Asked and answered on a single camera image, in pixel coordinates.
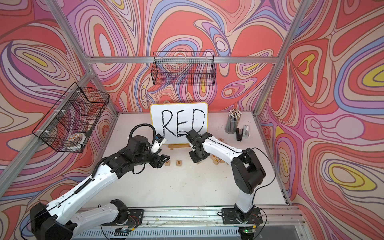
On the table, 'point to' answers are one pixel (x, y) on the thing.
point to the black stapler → (238, 135)
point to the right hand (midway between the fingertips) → (199, 162)
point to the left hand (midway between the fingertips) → (166, 154)
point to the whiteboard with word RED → (173, 120)
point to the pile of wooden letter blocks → (216, 160)
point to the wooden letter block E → (178, 163)
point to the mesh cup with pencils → (232, 121)
